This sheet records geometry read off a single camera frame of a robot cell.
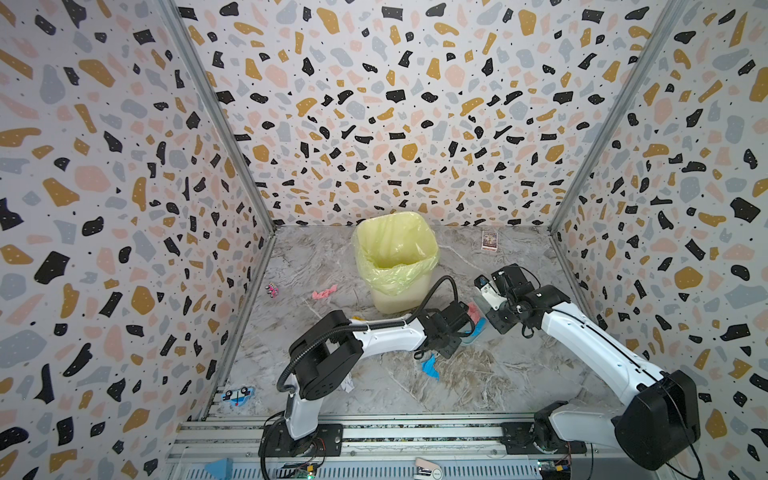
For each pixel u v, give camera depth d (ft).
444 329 2.23
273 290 3.29
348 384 2.68
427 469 2.25
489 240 3.84
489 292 2.50
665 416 1.30
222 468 2.25
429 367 2.80
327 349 1.72
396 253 3.29
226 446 2.45
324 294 3.29
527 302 1.90
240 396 2.61
